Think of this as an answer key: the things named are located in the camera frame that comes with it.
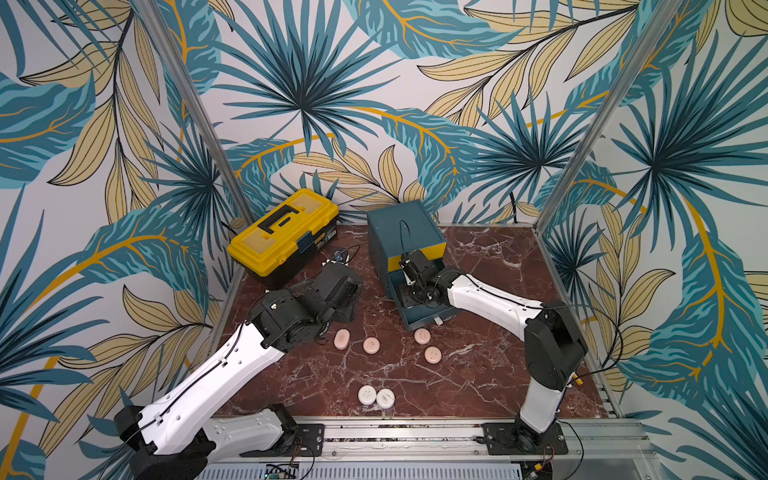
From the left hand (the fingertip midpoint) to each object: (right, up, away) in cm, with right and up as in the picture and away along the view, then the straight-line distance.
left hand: (336, 298), depth 68 cm
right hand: (+17, -1, +22) cm, 28 cm away
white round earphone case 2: (+11, -28, +10) cm, 32 cm away
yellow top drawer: (+24, +10, +21) cm, 34 cm away
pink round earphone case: (+7, -17, +20) cm, 27 cm away
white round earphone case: (+6, -27, +11) cm, 30 cm away
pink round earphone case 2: (+22, -14, +22) cm, 34 cm away
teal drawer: (+21, -7, +14) cm, 26 cm away
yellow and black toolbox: (-20, +15, +24) cm, 35 cm away
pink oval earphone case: (-2, -15, +20) cm, 25 cm away
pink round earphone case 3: (+25, -19, +18) cm, 36 cm away
